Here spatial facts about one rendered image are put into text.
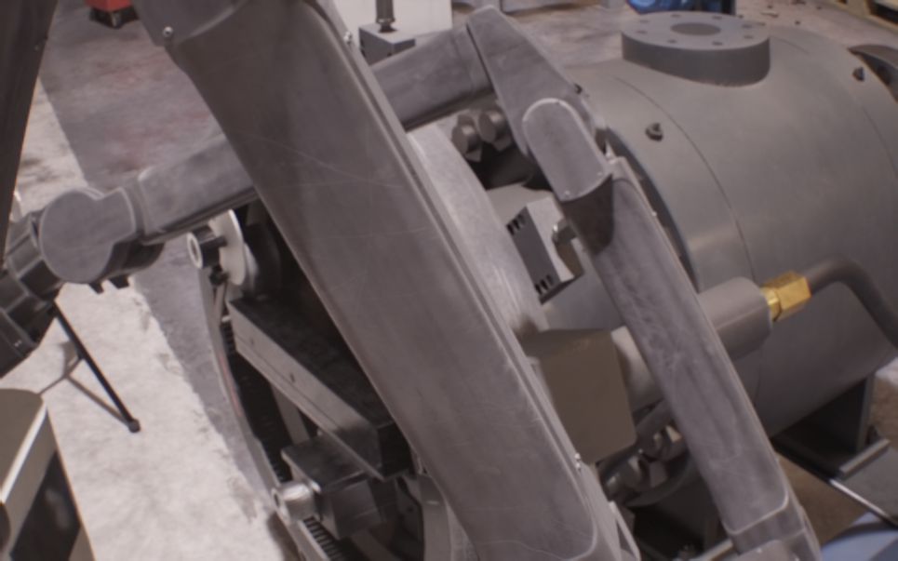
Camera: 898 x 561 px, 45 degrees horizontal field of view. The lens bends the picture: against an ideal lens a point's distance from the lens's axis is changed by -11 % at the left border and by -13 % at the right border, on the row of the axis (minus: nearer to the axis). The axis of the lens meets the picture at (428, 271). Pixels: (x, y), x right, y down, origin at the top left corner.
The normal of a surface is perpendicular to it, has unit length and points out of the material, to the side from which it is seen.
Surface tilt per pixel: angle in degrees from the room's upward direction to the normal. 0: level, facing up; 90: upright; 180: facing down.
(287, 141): 91
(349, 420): 90
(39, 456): 90
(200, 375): 0
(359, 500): 88
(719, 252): 59
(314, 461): 2
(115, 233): 69
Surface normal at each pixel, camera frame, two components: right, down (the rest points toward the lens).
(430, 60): -0.39, 0.09
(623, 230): -0.16, 0.15
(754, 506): -0.31, -0.12
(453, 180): 0.21, -0.55
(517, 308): 0.36, -0.24
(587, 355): 0.44, -0.04
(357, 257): -0.07, 0.46
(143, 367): -0.09, -0.90
